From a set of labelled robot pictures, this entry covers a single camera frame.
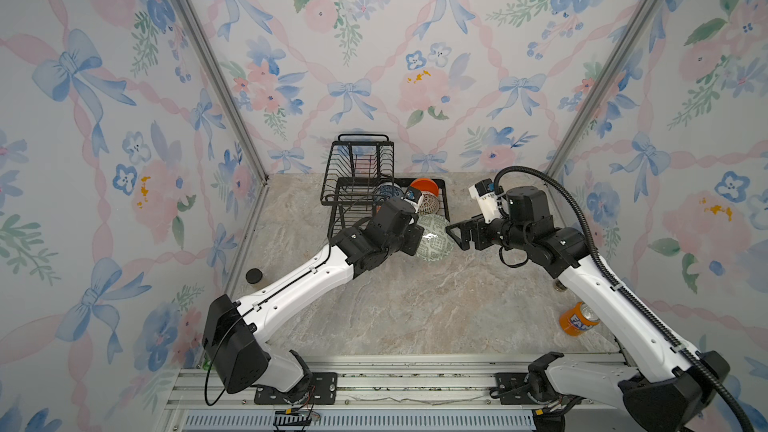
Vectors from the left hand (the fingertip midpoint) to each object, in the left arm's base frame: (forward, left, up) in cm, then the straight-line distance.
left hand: (417, 223), depth 75 cm
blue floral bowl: (+28, +8, -17) cm, 34 cm away
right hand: (0, -10, +2) cm, 11 cm away
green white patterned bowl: (-2, -5, -5) cm, 8 cm away
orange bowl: (+30, -6, -17) cm, 35 cm away
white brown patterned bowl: (+24, -7, -21) cm, 33 cm away
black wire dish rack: (+36, +18, -20) cm, 45 cm away
